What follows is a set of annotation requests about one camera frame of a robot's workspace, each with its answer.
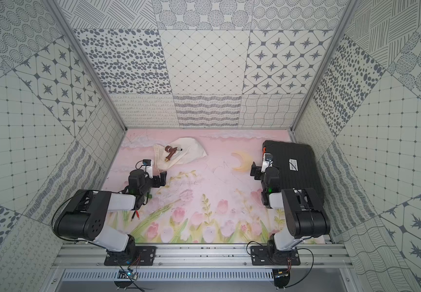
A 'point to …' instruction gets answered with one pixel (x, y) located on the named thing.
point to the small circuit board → (127, 274)
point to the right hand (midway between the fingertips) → (263, 164)
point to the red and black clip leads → (136, 212)
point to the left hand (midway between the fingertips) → (155, 169)
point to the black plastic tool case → (297, 165)
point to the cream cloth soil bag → (192, 149)
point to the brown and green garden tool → (171, 151)
